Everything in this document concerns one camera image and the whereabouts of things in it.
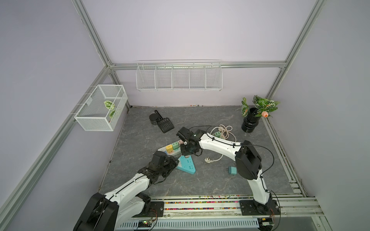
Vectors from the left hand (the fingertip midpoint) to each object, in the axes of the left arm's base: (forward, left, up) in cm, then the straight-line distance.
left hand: (177, 164), depth 85 cm
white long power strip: (+9, +2, -1) cm, 9 cm away
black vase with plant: (+21, -51, +24) cm, 60 cm away
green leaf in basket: (+27, +36, +27) cm, 52 cm away
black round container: (+38, +18, -1) cm, 42 cm away
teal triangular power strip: (0, -5, -1) cm, 5 cm away
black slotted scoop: (+33, +9, -1) cm, 34 cm away
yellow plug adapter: (+10, +5, +1) cm, 11 cm away
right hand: (+7, -4, +2) cm, 9 cm away
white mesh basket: (+26, +41, +24) cm, 54 cm away
